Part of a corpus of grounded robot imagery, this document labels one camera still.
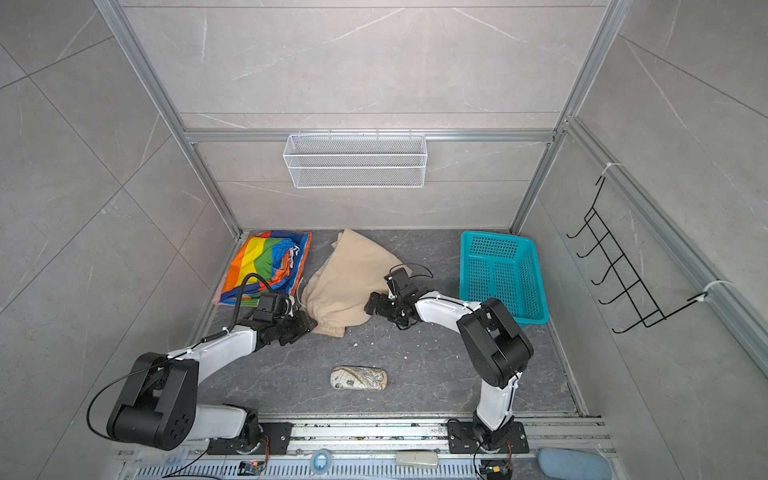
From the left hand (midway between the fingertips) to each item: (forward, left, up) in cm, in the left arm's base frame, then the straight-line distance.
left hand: (313, 318), depth 91 cm
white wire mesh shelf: (+45, -14, +27) cm, 54 cm away
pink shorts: (+9, +34, -2) cm, 35 cm away
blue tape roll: (-37, -6, -4) cm, 37 cm away
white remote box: (-38, -29, +1) cm, 47 cm away
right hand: (+2, -19, 0) cm, 19 cm away
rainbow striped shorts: (+20, +13, +6) cm, 25 cm away
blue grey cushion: (-40, -65, -1) cm, 77 cm away
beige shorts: (+9, -6, 0) cm, 11 cm away
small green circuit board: (-37, +12, -5) cm, 39 cm away
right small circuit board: (-40, -48, -3) cm, 62 cm away
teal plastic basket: (+19, -67, -2) cm, 70 cm away
